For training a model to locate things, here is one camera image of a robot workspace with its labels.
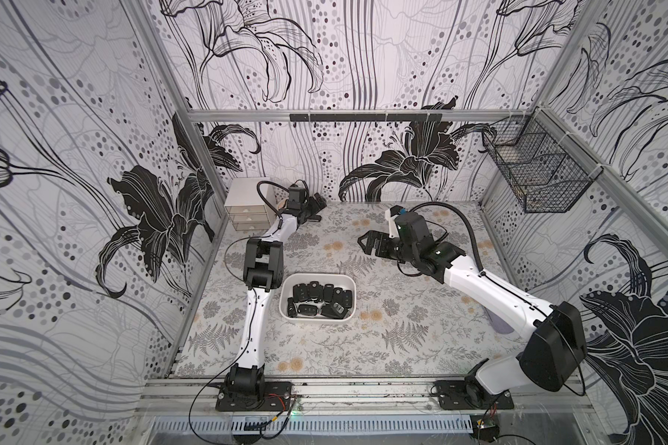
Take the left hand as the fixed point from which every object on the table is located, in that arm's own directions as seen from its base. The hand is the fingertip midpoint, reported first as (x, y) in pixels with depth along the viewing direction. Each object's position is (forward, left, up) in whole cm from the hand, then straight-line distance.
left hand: (314, 204), depth 114 cm
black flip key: (-39, -4, -1) cm, 39 cm away
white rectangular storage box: (-37, +6, +2) cm, 37 cm away
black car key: (-39, +1, -1) cm, 39 cm away
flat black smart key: (-45, -10, -1) cm, 47 cm away
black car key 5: (-45, +3, -3) cm, 45 cm away
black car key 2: (-39, -8, -2) cm, 40 cm away
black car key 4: (-41, -15, -2) cm, 43 cm away
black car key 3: (-40, -12, -2) cm, 41 cm away
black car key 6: (-46, -2, -1) cm, 46 cm away
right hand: (-31, -21, +18) cm, 41 cm away
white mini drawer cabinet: (-11, +24, +8) cm, 28 cm away
